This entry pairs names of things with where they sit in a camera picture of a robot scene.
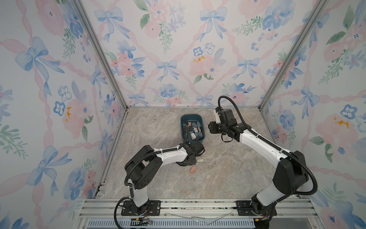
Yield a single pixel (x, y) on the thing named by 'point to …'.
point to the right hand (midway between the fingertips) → (212, 124)
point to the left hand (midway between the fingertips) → (190, 161)
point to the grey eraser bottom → (200, 134)
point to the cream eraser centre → (200, 160)
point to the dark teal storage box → (188, 119)
